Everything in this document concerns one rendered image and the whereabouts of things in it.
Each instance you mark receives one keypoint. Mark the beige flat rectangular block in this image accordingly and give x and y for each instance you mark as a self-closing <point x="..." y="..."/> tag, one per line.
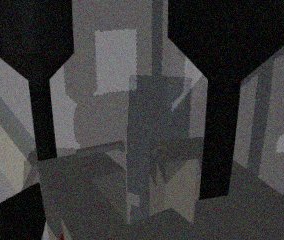
<point x="17" y="159"/>

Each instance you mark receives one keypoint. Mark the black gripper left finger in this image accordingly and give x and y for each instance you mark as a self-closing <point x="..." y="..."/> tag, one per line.
<point x="22" y="217"/>

